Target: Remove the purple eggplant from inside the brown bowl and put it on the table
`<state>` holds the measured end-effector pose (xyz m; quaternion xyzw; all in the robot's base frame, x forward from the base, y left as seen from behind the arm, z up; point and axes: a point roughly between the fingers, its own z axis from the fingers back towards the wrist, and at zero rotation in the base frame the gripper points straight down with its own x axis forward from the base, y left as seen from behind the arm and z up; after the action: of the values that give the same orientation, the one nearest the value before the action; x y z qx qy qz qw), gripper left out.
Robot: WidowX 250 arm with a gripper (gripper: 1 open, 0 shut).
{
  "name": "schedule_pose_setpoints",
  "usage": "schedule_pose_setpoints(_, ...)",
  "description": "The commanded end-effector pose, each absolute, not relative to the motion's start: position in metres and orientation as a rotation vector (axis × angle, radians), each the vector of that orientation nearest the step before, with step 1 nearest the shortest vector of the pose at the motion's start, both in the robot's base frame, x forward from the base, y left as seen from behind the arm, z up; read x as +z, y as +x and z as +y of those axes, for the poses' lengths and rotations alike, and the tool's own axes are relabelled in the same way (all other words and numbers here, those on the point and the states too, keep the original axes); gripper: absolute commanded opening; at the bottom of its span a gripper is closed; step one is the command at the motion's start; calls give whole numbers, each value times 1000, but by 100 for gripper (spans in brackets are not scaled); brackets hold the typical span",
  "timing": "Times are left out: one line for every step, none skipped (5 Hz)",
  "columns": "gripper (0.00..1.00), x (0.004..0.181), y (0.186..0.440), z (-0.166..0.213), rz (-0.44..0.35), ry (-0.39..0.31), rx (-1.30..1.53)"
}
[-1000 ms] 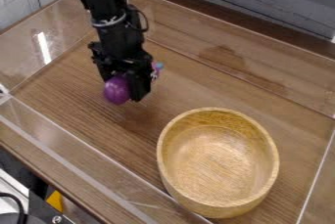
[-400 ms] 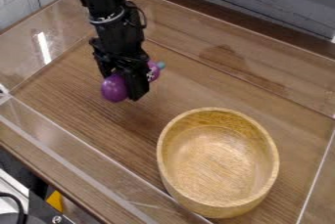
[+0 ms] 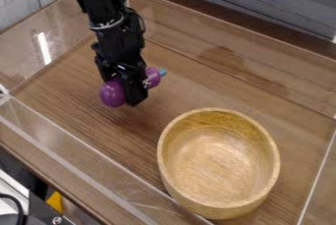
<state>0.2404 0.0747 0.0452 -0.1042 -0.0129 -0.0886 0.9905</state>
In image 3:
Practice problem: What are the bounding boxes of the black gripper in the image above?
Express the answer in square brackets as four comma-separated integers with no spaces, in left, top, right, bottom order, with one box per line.
[92,19,148,106]

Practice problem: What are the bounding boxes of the purple toy eggplant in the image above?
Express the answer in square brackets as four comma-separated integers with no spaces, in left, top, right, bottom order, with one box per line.
[100,68,166,108]

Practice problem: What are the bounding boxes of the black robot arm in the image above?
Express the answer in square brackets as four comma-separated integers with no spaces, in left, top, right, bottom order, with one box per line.
[76,0,148,106]

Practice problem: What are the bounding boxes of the brown wooden bowl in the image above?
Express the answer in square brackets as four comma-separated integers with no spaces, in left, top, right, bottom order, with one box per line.
[156,108,281,220]

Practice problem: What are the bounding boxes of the yellow tag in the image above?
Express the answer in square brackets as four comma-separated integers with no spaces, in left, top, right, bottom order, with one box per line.
[45,192,62,213]

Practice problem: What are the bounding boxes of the clear acrylic front wall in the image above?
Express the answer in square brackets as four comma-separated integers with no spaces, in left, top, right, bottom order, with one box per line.
[0,84,212,225]

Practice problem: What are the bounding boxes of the black cable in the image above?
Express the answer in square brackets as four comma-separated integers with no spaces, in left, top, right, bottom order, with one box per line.
[0,193,25,225]

